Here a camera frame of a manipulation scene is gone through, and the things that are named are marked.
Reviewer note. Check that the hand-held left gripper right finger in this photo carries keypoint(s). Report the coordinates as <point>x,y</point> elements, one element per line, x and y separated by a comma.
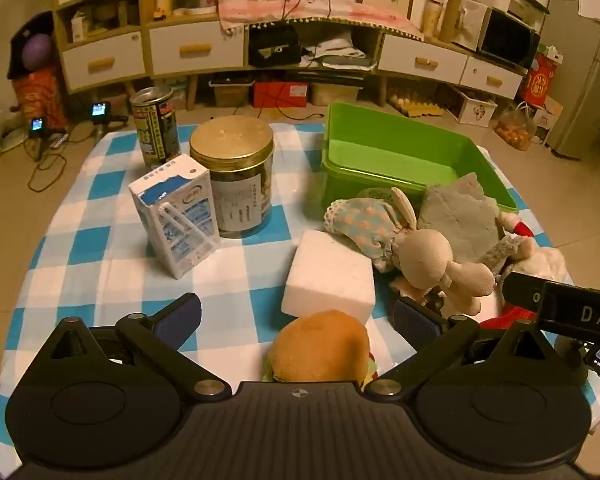
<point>415,322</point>

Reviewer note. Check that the small action camera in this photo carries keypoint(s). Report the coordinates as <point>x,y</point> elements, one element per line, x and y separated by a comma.
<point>101,111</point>
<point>38,126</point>

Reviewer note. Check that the white foam block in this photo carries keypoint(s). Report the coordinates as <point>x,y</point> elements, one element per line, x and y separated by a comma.
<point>330,275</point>

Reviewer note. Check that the clear storage box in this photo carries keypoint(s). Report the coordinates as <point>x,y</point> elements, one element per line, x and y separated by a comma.
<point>335,94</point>
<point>230,92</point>

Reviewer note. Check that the blue checkered tablecloth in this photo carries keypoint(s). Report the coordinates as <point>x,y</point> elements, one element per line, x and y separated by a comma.
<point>105,280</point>

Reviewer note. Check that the bunny plush doll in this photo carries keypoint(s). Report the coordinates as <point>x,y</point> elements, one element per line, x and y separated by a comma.
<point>425,255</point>

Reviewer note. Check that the stack of folded papers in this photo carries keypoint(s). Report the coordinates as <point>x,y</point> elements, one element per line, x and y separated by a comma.
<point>335,50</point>

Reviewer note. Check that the orange red box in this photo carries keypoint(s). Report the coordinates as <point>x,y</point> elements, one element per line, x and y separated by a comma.
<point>37,97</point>

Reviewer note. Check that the brown cardboard box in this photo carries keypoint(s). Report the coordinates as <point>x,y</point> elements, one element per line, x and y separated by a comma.
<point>547,112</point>

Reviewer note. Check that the grey refrigerator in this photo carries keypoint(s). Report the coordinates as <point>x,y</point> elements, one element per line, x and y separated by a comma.
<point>580,85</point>

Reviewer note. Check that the red gift bag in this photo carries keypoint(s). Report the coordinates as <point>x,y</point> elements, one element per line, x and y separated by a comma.
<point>540,80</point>

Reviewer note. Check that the stack of paper cups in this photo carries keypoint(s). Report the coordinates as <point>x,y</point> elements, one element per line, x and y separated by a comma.
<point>432,5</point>

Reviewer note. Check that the dark cloth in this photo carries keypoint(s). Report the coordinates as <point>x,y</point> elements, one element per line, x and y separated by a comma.
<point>25,25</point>

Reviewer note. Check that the dark drink can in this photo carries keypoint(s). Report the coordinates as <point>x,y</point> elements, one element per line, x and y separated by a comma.
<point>155,130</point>

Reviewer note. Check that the yellow toy car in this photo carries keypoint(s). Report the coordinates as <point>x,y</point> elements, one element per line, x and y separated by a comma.
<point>162,14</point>

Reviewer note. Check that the green plastic bin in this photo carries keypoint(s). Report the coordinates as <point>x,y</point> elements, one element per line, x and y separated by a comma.
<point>380,155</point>

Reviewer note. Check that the red white plush toy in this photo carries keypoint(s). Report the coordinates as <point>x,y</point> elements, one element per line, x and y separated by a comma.
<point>522,230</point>

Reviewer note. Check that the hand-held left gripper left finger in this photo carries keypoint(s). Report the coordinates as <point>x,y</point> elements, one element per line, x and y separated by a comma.
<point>180,317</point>

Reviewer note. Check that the black microwave oven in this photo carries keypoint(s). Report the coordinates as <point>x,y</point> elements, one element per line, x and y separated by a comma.
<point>507,37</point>

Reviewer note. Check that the hamburger plush toy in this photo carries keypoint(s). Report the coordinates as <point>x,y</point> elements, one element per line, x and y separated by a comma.
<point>320,345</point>

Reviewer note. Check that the glass jar gold lid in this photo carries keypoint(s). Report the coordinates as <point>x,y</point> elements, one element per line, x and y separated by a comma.
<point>230,145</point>

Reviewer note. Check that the black bag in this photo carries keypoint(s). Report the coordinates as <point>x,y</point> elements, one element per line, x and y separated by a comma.
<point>272,45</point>

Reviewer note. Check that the purple ball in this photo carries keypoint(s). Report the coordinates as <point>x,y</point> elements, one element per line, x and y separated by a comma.
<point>36,52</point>

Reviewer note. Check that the bag of oranges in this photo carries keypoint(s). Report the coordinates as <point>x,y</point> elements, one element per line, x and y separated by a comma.
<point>515,132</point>

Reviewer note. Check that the grey cloth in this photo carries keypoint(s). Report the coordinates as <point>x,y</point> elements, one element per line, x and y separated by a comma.
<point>460,220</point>

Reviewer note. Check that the pink runner cloth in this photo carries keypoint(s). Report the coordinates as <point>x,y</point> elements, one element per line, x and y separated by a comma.
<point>360,12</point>

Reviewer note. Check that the white crate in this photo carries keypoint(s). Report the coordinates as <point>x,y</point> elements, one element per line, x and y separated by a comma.
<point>475,107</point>

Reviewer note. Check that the egg tray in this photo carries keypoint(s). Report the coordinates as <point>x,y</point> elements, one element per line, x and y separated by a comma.
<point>415,102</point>

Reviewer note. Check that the blue white milk carton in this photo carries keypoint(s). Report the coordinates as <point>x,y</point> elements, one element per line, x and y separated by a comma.
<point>180,220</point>

